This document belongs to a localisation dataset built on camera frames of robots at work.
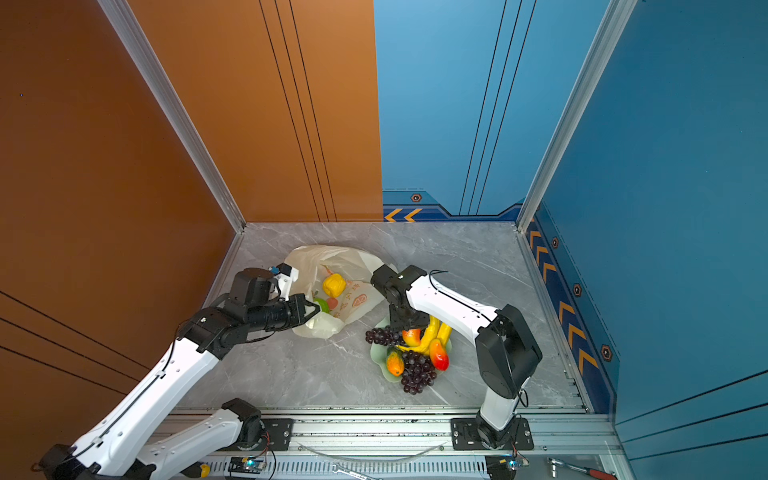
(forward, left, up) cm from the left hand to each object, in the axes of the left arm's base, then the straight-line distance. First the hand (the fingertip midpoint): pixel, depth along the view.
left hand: (322, 306), depth 72 cm
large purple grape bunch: (-11, -24, -13) cm, 29 cm away
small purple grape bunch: (-1, -15, -15) cm, 21 cm away
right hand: (+2, -21, -14) cm, 25 cm away
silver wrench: (-31, -6, -22) cm, 39 cm away
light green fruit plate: (-4, -33, -16) cm, 37 cm away
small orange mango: (-9, -18, -13) cm, 24 cm away
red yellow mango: (-7, -29, -12) cm, 33 cm away
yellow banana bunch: (-1, -29, -13) cm, 31 cm away
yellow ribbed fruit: (+17, +2, -17) cm, 24 cm away
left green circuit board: (-30, +16, -23) cm, 41 cm away
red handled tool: (-31, -66, -21) cm, 76 cm away
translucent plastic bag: (+13, +4, 0) cm, 14 cm away
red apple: (-2, -22, -12) cm, 26 cm away
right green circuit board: (-29, -46, -22) cm, 59 cm away
